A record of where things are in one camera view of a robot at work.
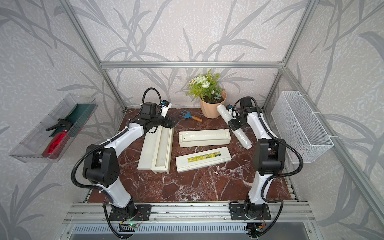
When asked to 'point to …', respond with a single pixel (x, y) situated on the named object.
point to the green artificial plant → (205, 87)
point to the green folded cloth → (78, 117)
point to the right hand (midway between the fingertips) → (233, 121)
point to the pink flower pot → (209, 110)
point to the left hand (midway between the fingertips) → (173, 117)
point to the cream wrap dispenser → (204, 137)
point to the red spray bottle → (54, 146)
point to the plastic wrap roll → (240, 133)
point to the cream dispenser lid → (203, 158)
